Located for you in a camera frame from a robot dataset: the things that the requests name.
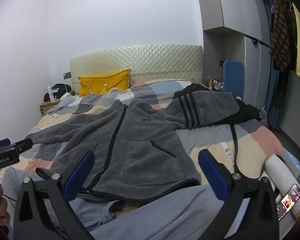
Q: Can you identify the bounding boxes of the grey fleece zip jacket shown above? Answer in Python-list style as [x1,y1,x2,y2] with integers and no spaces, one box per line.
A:
[25,90,240,203]

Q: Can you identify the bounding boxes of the light blue ribbed mat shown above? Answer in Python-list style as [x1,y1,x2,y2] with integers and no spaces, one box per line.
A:
[282,147,300,179]

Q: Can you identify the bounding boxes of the wooden nightstand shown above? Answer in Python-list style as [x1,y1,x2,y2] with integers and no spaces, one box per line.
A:
[39,97,63,117]

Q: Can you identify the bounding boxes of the brown houndstooth coat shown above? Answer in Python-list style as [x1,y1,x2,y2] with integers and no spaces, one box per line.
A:
[269,1,292,72]

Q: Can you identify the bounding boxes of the black bag with white cord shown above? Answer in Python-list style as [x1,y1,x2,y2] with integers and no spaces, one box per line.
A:
[44,84,72,102]

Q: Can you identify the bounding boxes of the pastel checkered blanket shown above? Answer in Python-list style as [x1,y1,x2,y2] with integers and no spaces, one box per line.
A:
[27,79,300,180]

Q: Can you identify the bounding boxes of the person's light blue jeans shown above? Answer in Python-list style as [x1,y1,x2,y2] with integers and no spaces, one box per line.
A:
[1,167,243,240]

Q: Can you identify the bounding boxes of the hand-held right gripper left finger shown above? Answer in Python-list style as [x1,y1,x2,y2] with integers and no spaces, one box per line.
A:
[14,150,97,240]

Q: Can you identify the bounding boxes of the yellow crown pillow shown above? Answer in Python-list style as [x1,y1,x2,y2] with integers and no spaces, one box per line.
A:
[78,69,132,97]

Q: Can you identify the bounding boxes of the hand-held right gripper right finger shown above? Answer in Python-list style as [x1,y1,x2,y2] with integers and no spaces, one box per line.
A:
[198,149,282,240]

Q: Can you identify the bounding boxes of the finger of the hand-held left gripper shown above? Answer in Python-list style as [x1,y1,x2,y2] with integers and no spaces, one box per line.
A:
[15,138,33,153]

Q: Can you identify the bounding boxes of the smartphone with lit screen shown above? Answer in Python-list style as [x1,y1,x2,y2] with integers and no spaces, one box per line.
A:
[276,184,300,222]

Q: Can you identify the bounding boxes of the blue padded board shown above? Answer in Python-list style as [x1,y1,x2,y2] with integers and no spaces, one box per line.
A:
[223,60,245,103]

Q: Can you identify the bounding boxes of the black clothes rail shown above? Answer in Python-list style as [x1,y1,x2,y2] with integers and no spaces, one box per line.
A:
[245,35,271,48]

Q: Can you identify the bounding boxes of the black bag with strap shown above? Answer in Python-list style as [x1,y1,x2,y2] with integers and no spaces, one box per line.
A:
[174,83,262,175]

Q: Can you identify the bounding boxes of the group of small bottles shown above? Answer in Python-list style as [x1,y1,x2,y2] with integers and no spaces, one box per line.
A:
[205,76,225,91]

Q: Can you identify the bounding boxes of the grey built-in wardrobe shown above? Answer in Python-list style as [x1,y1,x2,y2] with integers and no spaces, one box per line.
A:
[194,0,271,100]

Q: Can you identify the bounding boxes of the white spray bottle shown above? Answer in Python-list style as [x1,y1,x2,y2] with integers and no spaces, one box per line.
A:
[47,84,55,102]

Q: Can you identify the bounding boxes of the dark plaid scarf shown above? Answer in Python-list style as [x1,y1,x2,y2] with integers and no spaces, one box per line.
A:
[271,4,298,110]

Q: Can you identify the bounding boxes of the cream quilted headboard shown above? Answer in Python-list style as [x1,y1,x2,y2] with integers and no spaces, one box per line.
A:
[70,44,203,96]

